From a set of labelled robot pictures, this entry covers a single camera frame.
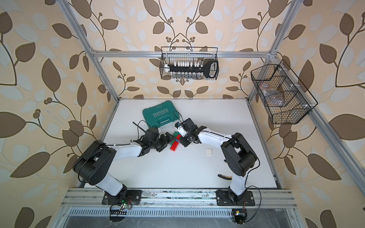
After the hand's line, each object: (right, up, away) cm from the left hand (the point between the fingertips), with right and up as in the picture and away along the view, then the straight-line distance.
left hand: (173, 140), depth 90 cm
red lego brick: (+1, -3, +1) cm, 3 cm away
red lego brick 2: (+3, +2, +1) cm, 4 cm away
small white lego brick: (+23, -7, -1) cm, 24 cm away
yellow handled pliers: (+31, -20, -9) cm, 38 cm away
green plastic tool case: (-9, +18, +15) cm, 25 cm away
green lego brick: (+1, +4, +6) cm, 7 cm away
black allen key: (-27, +7, +13) cm, 31 cm away
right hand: (+6, 0, +3) cm, 7 cm away
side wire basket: (+61, +25, -17) cm, 68 cm away
